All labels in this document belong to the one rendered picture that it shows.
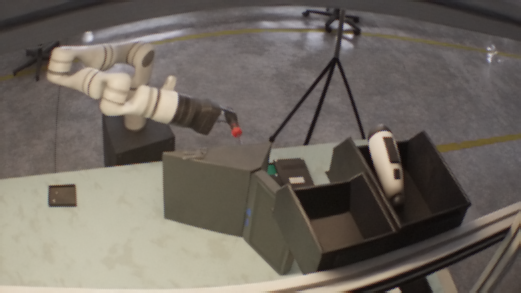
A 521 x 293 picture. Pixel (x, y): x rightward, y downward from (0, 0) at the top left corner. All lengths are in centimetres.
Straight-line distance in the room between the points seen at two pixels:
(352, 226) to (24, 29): 63
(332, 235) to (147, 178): 82
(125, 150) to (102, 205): 44
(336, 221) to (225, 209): 57
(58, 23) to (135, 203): 119
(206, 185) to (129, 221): 25
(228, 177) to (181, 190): 12
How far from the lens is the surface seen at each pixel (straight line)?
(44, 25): 30
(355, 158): 81
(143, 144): 187
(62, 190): 151
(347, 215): 82
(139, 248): 136
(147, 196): 148
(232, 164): 127
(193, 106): 133
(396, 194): 84
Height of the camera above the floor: 204
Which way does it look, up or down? 39 degrees down
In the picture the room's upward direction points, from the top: 10 degrees clockwise
